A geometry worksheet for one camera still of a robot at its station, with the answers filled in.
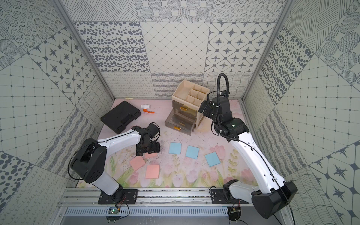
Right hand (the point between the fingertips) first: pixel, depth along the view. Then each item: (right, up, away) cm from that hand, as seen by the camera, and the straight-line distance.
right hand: (208, 108), depth 73 cm
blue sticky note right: (+5, -33, +16) cm, 37 cm away
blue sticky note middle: (-8, -29, +18) cm, 35 cm away
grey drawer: (-14, 0, +15) cm, 21 cm away
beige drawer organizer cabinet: (-9, +9, +16) cm, 21 cm away
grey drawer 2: (-6, -13, +25) cm, 29 cm away
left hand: (-31, -28, +13) cm, 44 cm away
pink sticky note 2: (-42, -34, +13) cm, 56 cm away
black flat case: (-62, -5, +31) cm, 70 cm away
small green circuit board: (-50, -54, -2) cm, 73 cm away
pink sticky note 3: (-32, -38, +9) cm, 51 cm away
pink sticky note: (-37, -30, +15) cm, 50 cm away
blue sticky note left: (-20, -27, +21) cm, 40 cm away
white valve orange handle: (-45, +2, +39) cm, 60 cm away
